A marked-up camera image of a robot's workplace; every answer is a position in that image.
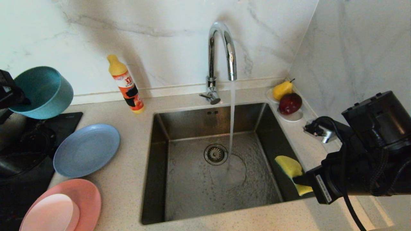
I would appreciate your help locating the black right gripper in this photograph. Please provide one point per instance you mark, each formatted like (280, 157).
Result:
(359, 173)

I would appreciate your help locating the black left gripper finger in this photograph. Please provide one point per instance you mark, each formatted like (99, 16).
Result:
(6, 80)
(16, 98)

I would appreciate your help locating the yellow sponge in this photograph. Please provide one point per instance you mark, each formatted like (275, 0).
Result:
(289, 165)

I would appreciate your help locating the teal bowl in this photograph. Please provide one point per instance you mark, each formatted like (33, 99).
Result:
(41, 93)

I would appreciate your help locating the orange yellow dish soap bottle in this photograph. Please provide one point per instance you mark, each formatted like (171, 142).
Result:
(126, 85)

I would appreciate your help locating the chrome gooseneck faucet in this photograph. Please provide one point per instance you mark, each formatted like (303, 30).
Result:
(228, 54)

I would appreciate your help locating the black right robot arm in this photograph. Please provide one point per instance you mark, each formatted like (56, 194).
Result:
(401, 179)

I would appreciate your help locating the stainless steel sink basin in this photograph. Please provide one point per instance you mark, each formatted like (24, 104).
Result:
(192, 192)

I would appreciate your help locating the black induction cooktop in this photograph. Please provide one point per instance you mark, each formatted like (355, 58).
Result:
(64, 123)

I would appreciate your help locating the black frying pan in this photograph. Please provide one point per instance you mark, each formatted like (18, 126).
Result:
(25, 154)

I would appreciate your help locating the small white fruit dish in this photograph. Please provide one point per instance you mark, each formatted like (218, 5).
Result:
(294, 117)

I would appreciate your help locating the dark red apple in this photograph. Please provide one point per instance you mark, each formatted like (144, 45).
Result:
(290, 103)

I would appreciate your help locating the blue plate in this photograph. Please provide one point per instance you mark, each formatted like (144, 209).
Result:
(86, 150)

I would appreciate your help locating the yellow pear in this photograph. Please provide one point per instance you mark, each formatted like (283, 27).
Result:
(281, 90)

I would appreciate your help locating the round metal drain strainer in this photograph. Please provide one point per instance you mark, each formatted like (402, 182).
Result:
(214, 154)

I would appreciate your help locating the small light pink plate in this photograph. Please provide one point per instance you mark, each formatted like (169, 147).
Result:
(49, 213)

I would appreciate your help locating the large pink plate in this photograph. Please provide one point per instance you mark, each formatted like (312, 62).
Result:
(88, 199)

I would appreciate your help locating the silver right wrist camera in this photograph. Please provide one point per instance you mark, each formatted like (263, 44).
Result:
(326, 134)

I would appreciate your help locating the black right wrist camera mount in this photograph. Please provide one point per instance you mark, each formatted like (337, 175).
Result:
(379, 118)

